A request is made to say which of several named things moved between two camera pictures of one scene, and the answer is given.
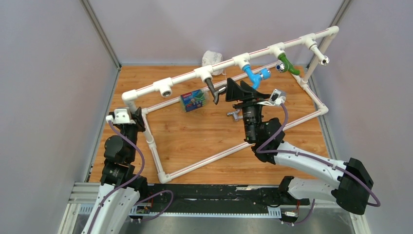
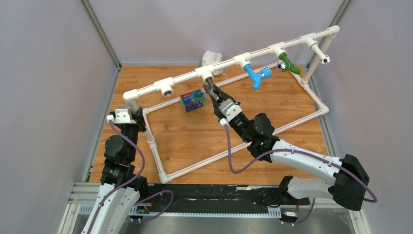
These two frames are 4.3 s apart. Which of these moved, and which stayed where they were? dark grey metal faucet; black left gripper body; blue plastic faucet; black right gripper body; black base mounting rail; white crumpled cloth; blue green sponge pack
Moved: black right gripper body; dark grey metal faucet
Stayed: blue plastic faucet; white crumpled cloth; blue green sponge pack; black base mounting rail; black left gripper body
